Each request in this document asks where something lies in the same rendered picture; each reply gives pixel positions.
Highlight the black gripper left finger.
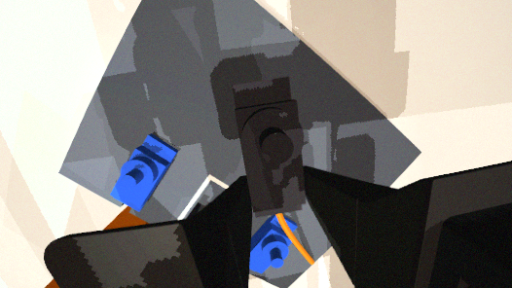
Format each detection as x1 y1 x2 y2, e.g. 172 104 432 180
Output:
44 175 252 288

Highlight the grey flat plate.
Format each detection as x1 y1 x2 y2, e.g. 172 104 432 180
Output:
59 0 422 288

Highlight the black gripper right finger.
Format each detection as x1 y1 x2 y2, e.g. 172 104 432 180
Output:
303 161 512 288

